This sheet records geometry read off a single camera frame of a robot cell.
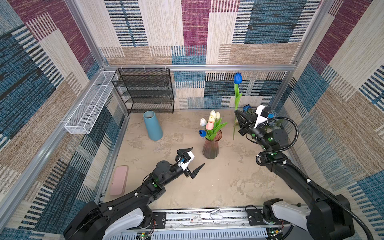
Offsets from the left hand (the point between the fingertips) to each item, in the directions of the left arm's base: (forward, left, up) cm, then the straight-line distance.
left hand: (197, 154), depth 73 cm
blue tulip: (+7, -3, +7) cm, 10 cm away
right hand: (+11, -17, +16) cm, 26 cm away
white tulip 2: (+15, -3, +6) cm, 16 cm away
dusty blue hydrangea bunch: (+31, -52, -14) cm, 62 cm away
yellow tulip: (+13, -7, +11) cm, 18 cm away
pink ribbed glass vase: (+12, -9, -16) cm, 22 cm away
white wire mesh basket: (+13, +53, +11) cm, 56 cm away
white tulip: (+18, -8, +9) cm, 22 cm away
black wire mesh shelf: (+55, +36, -5) cm, 66 cm away
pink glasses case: (-5, +43, -20) cm, 48 cm away
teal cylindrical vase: (+24, +27, -10) cm, 37 cm away
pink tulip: (+10, -6, +9) cm, 15 cm away
